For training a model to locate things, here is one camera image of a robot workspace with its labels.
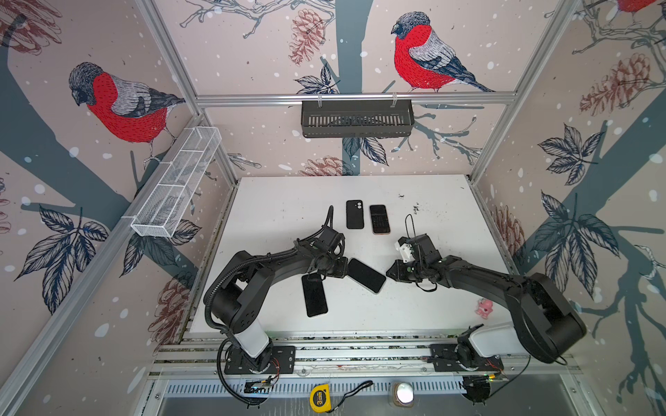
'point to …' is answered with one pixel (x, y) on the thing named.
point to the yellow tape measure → (320, 398)
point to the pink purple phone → (380, 218)
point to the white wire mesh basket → (175, 182)
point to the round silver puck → (403, 394)
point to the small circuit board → (257, 387)
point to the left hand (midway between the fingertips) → (347, 272)
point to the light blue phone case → (365, 276)
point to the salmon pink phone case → (380, 219)
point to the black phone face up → (314, 293)
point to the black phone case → (355, 215)
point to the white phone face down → (366, 276)
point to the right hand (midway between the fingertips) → (386, 275)
